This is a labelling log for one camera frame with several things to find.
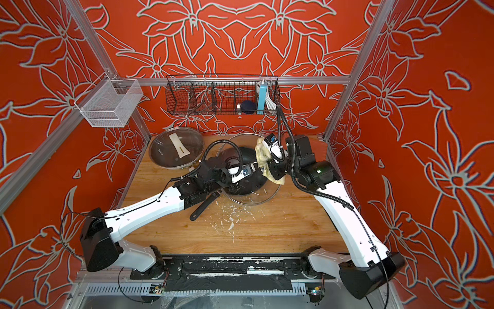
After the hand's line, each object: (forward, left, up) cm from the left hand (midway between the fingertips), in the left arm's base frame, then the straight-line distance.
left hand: (244, 165), depth 74 cm
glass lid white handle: (+17, +34, -12) cm, 40 cm away
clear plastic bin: (+26, +66, +8) cm, 71 cm away
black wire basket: (+43, +15, +4) cm, 46 cm away
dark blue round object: (+35, +1, +2) cm, 35 cm away
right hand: (0, -8, +5) cm, 9 cm away
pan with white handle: (+18, +45, -16) cm, 51 cm away
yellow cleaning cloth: (0, -7, +8) cm, 10 cm away
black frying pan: (+19, +4, -17) cm, 25 cm away
